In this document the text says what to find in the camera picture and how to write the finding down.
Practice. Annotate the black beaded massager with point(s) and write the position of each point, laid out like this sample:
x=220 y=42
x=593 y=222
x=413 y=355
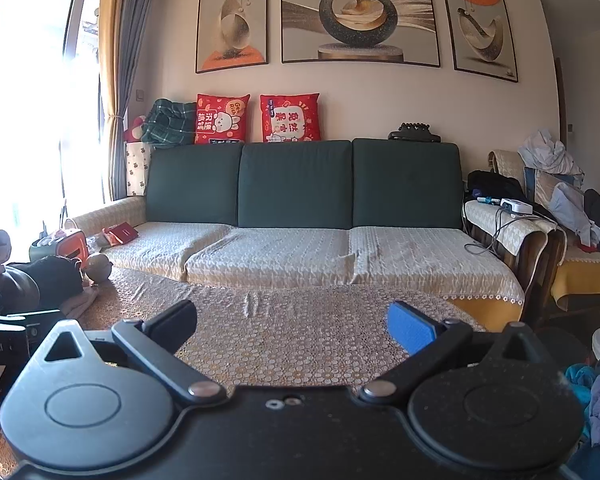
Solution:
x=414 y=132

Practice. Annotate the beige folded cloth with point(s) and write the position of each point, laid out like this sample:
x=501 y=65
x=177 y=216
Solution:
x=80 y=302

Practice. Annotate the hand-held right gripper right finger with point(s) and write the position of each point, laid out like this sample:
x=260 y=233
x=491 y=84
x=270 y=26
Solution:
x=412 y=330

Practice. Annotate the orange case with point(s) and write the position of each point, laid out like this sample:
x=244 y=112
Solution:
x=72 y=247

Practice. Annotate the green plaid cushion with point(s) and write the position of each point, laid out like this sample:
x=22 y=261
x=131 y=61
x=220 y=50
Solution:
x=170 y=122

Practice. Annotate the white electronic device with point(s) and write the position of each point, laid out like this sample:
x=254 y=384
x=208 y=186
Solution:
x=516 y=207

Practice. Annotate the black cloth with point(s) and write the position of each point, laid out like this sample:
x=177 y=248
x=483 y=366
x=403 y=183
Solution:
x=495 y=185

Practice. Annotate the red rabbit print cushion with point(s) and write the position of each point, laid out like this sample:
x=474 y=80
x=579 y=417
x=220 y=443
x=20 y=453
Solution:
x=290 y=117
x=222 y=120

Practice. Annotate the red plush toy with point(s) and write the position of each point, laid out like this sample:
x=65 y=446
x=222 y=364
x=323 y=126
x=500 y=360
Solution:
x=132 y=131

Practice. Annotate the green sofa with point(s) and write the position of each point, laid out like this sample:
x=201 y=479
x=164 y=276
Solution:
x=295 y=185

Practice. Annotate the white patterned gift bag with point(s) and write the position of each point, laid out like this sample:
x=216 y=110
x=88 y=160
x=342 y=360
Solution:
x=137 y=170

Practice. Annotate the light blue garment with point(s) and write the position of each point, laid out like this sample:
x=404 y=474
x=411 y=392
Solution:
x=567 y=205

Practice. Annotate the blue clothes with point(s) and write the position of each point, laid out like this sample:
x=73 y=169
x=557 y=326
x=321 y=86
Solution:
x=597 y=410

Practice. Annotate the black garment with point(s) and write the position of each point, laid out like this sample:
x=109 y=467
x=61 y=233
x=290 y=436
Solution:
x=55 y=280

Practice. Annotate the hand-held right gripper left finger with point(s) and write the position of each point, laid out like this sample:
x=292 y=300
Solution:
x=176 y=316

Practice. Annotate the framed abstract painting with orange base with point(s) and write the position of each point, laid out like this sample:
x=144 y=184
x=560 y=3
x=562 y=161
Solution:
x=232 y=25

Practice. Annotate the framed abstract painting with orange sun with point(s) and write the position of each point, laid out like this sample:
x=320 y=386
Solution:
x=480 y=32

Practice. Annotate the light blue shirt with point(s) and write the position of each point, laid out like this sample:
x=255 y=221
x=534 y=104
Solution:
x=550 y=152

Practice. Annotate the cream lace armrest cover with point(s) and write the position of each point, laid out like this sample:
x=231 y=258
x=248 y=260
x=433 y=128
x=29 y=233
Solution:
x=485 y=220

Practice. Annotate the yellow curtain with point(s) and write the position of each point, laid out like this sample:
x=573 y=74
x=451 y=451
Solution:
x=112 y=60

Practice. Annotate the grey round ball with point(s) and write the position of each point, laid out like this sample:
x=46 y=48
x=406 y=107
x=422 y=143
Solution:
x=99 y=267

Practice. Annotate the cream lace sofa cover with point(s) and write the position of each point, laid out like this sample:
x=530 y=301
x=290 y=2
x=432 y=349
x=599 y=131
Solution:
x=280 y=255

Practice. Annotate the sliding glass door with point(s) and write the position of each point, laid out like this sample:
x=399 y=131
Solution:
x=72 y=20

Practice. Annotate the grey curtain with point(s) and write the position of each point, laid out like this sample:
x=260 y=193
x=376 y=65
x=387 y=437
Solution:
x=137 y=20

